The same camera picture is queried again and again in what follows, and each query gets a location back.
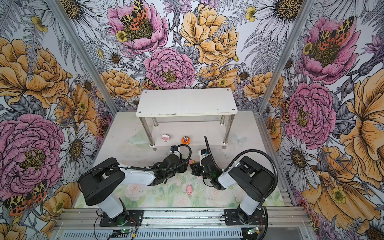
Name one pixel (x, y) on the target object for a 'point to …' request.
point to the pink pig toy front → (189, 189)
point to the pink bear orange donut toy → (186, 140)
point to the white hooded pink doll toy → (165, 137)
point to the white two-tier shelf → (198, 117)
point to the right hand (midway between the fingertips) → (191, 169)
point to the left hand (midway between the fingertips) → (186, 165)
